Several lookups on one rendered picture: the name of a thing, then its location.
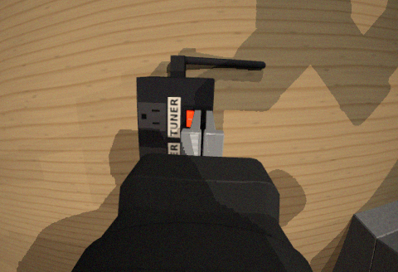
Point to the black power strip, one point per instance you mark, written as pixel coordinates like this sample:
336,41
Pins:
166,105

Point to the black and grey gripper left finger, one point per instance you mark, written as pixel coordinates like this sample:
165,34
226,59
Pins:
191,139

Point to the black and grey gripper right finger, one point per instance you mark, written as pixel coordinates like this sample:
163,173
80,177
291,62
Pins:
212,139

